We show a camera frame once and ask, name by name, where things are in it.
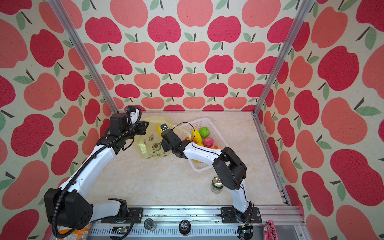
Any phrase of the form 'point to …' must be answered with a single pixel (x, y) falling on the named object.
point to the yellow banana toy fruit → (159, 129)
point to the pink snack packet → (270, 232)
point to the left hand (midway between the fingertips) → (150, 123)
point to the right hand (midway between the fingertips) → (168, 138)
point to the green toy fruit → (204, 131)
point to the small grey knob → (149, 224)
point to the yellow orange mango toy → (197, 161)
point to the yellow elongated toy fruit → (198, 137)
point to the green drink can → (217, 185)
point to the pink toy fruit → (208, 142)
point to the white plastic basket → (214, 135)
